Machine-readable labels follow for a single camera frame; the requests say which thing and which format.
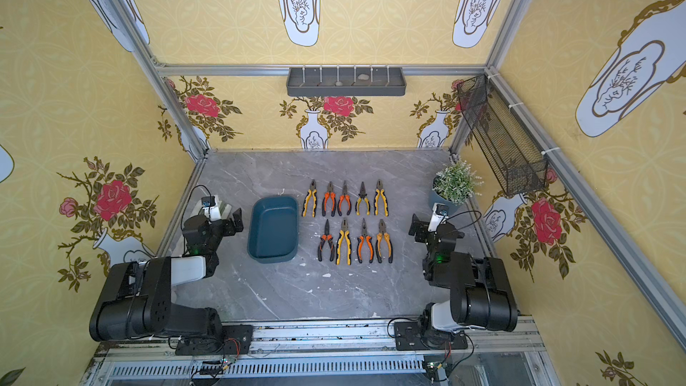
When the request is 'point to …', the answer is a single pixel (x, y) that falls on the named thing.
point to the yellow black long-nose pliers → (363, 197)
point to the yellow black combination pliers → (380, 191)
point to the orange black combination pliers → (360, 244)
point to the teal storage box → (272, 235)
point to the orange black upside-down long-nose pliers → (326, 237)
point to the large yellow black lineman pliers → (379, 242)
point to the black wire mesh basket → (515, 164)
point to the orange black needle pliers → (332, 195)
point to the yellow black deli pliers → (348, 242)
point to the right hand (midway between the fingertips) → (428, 216)
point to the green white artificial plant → (456, 182)
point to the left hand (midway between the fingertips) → (229, 209)
